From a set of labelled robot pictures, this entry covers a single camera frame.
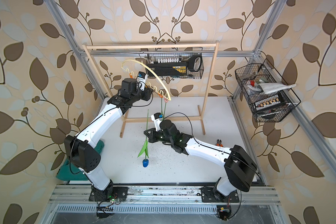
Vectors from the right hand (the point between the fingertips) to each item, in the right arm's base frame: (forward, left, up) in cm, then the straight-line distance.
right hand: (144, 132), depth 75 cm
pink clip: (+14, -13, +10) cm, 21 cm away
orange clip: (+31, +9, +15) cm, 36 cm away
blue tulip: (-8, -1, -5) cm, 9 cm away
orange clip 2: (+13, -10, +14) cm, 22 cm away
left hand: (+22, -4, +13) cm, 26 cm away
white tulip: (+14, -12, +2) cm, 18 cm away
